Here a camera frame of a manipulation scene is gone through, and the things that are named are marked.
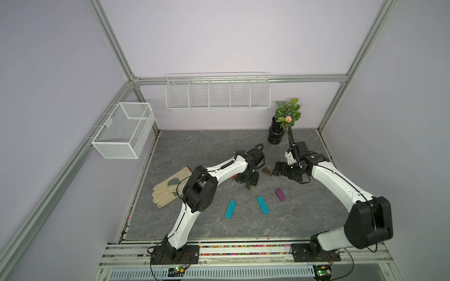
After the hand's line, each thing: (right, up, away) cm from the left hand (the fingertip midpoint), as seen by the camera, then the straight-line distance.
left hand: (250, 182), depth 91 cm
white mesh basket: (-62, +27, -7) cm, 68 cm away
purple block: (+16, -6, 0) cm, 17 cm away
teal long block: (-10, -12, -6) cm, 17 cm away
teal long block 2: (+6, -11, -4) cm, 13 cm away
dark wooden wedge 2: (-1, -2, +1) cm, 3 cm away
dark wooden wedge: (+10, +5, +8) cm, 14 cm away
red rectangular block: (-9, +8, -26) cm, 29 cm away
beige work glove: (-44, -5, 0) cm, 44 cm away
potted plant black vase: (+21, +37, +5) cm, 43 cm away
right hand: (+15, +6, -4) cm, 16 cm away
